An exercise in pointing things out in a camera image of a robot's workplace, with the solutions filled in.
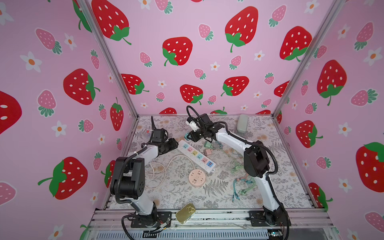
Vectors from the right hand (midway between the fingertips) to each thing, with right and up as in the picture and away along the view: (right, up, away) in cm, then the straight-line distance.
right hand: (188, 135), depth 94 cm
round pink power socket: (+6, -25, -8) cm, 26 cm away
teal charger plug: (-2, 0, -1) cm, 2 cm away
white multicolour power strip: (+5, -14, +1) cm, 15 cm away
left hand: (-8, -5, +2) cm, 10 cm away
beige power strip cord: (-20, -18, -1) cm, 27 cm away
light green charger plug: (+13, -7, +7) cm, 17 cm away
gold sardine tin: (0, -39, -21) cm, 44 cm away
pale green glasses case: (+41, +8, +21) cm, 47 cm away
